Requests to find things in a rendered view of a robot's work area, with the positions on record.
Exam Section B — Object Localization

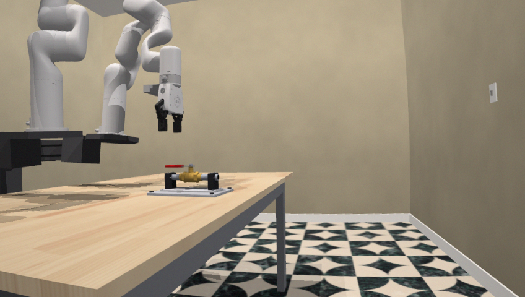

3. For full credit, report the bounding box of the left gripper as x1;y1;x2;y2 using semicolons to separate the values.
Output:
155;82;184;133

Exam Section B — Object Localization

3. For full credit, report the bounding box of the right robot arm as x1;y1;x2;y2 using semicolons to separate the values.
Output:
26;0;89;132

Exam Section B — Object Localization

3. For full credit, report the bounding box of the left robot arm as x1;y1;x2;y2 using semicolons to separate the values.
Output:
95;0;181;136

